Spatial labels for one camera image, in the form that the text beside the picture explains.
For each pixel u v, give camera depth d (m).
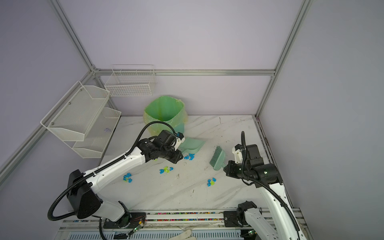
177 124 0.90
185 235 0.70
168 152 0.65
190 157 0.96
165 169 0.91
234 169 0.60
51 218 0.38
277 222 0.39
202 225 0.73
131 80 0.96
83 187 0.41
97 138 0.93
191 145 0.90
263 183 0.43
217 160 0.78
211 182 0.86
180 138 0.71
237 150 0.64
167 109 1.03
